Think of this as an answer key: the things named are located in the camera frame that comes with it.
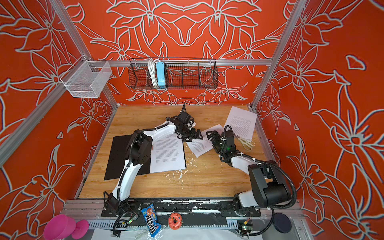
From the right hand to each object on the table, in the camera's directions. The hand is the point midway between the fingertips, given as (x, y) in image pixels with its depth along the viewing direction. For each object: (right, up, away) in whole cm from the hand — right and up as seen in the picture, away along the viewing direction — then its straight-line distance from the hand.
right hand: (206, 135), depth 90 cm
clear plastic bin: (-76, +36, +2) cm, 84 cm away
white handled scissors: (+27, -7, +6) cm, 29 cm away
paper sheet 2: (-4, -8, +3) cm, 9 cm away
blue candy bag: (-30, -37, -19) cm, 51 cm away
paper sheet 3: (+29, +8, +21) cm, 37 cm away
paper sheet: (-24, -12, +3) cm, 27 cm away
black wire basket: (-17, +41, +8) cm, 45 cm away
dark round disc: (+34, -40, -20) cm, 56 cm away
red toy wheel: (-17, -38, -21) cm, 47 cm away
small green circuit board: (+17, -41, -21) cm, 49 cm away
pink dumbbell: (-61, -32, -32) cm, 76 cm away
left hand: (-5, -3, +7) cm, 9 cm away
